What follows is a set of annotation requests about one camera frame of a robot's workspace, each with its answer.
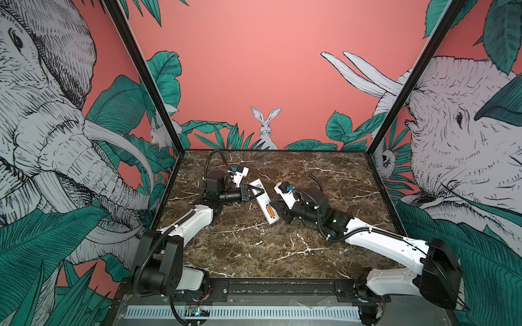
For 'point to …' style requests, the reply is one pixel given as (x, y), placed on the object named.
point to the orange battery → (270, 211)
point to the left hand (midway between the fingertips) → (262, 191)
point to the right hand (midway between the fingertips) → (270, 200)
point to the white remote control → (265, 204)
